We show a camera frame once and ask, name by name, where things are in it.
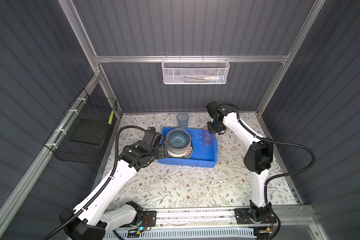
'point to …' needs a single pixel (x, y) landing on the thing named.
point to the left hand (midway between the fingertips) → (160, 149)
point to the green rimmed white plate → (190, 153)
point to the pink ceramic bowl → (178, 149)
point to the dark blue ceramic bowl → (178, 138)
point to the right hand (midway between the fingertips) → (215, 130)
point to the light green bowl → (178, 154)
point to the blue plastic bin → (202, 156)
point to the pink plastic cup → (208, 137)
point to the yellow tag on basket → (110, 119)
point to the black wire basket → (86, 106)
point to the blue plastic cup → (182, 120)
